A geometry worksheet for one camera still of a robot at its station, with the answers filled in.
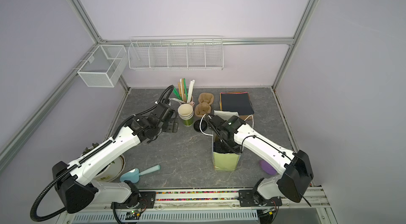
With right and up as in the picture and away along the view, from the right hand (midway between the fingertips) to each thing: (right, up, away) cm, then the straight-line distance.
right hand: (224, 156), depth 75 cm
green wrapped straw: (-22, +36, +25) cm, 49 cm away
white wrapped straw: (-18, +36, +24) cm, 47 cm away
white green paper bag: (0, +2, -8) cm, 9 cm away
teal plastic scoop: (-46, -12, +6) cm, 48 cm away
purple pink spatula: (+24, -9, +8) cm, 26 cm away
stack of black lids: (-10, +11, +24) cm, 28 cm away
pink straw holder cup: (-18, +26, +25) cm, 40 cm away
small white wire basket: (-76, +48, +27) cm, 94 cm away
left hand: (-27, +16, +2) cm, 32 cm away
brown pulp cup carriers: (-10, +23, +30) cm, 40 cm away
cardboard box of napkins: (+13, +26, +34) cm, 45 cm away
